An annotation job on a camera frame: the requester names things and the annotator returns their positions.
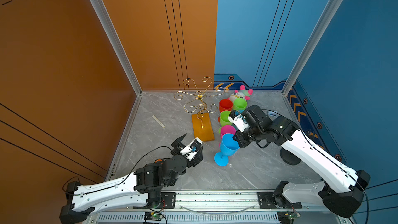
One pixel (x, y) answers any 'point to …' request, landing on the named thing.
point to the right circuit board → (287, 217)
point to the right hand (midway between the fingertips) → (232, 138)
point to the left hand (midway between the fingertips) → (192, 140)
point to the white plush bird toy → (242, 93)
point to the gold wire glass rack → (198, 103)
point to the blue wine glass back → (229, 146)
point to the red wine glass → (225, 104)
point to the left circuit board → (153, 216)
